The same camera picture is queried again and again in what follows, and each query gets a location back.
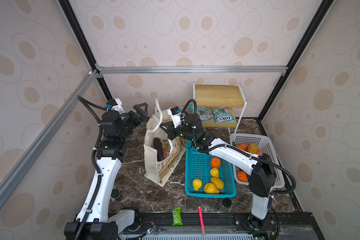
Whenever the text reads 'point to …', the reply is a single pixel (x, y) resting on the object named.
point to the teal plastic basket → (198, 165)
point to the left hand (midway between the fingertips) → (147, 106)
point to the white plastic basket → (265, 146)
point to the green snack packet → (177, 216)
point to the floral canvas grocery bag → (160, 152)
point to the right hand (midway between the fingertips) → (161, 125)
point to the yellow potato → (253, 148)
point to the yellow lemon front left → (197, 184)
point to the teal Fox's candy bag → (222, 115)
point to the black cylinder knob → (115, 194)
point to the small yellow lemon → (214, 172)
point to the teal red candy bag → (203, 113)
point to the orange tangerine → (215, 162)
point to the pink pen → (201, 220)
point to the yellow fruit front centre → (210, 188)
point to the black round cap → (226, 202)
